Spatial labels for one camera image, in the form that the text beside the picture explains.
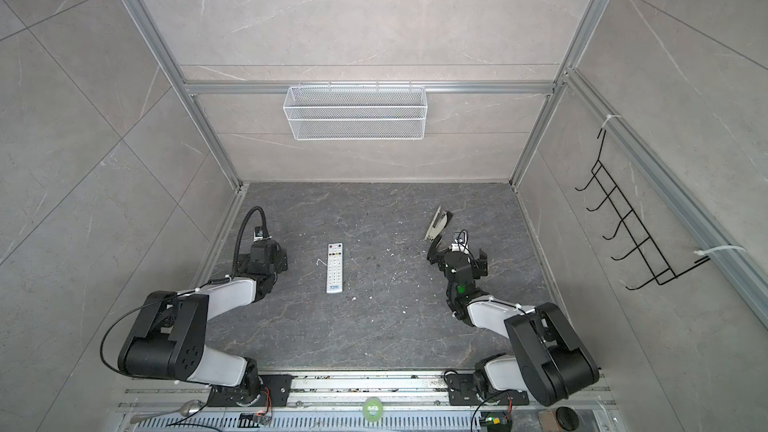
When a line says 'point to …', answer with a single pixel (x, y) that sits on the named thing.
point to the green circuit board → (496, 421)
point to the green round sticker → (372, 409)
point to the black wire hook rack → (653, 259)
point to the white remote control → (334, 280)
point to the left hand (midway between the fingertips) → (260, 248)
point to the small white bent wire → (318, 259)
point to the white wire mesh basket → (355, 113)
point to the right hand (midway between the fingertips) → (465, 247)
